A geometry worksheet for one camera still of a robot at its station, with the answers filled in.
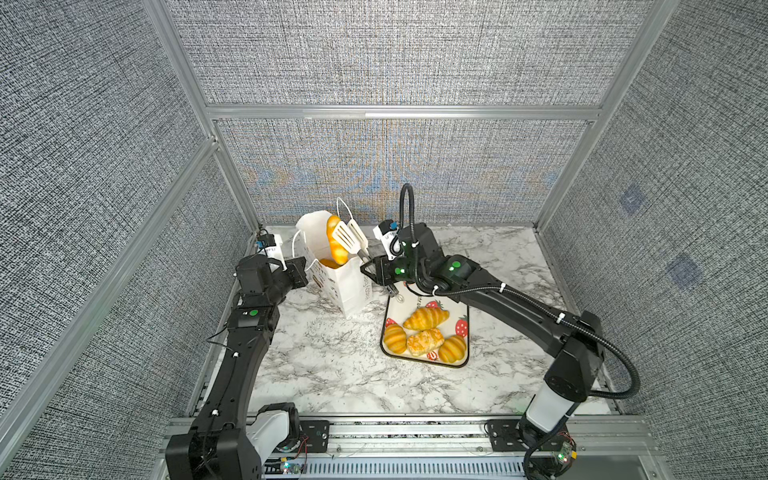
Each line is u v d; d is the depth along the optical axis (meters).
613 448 0.73
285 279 0.69
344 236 0.75
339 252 0.75
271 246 0.68
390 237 0.66
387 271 0.66
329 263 0.80
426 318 0.90
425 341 0.85
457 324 0.92
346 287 0.84
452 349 0.83
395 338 0.86
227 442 0.38
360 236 0.76
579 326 0.44
